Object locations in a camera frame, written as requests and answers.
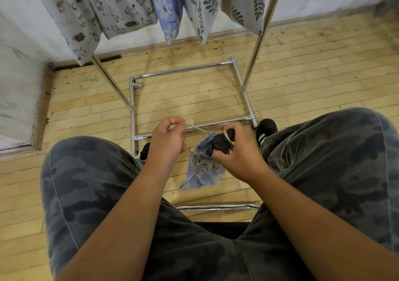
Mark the person's left hand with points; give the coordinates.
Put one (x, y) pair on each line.
(166, 146)

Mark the black striped right shoe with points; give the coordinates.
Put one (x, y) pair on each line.
(265, 129)

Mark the blue floral bag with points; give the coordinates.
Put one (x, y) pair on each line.
(202, 168)

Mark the chrome chair frame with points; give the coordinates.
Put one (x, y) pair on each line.
(218, 207)

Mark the person's right hand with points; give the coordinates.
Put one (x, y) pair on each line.
(243, 162)

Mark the black striped shoe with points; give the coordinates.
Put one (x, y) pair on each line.
(144, 151)
(265, 129)

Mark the black baseboard strip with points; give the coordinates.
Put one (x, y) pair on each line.
(87, 63)

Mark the person's left forearm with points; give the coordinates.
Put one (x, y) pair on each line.
(109, 231)

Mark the person's right forearm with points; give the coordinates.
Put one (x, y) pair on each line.
(327, 227)

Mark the grey metal furniture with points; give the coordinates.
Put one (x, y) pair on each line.
(388, 3)

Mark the black chair seat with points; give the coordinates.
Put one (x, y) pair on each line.
(221, 229)

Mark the black striped left shoe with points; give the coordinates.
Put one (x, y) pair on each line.
(144, 151)

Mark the chrome clothes rack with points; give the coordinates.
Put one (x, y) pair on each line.
(262, 31)

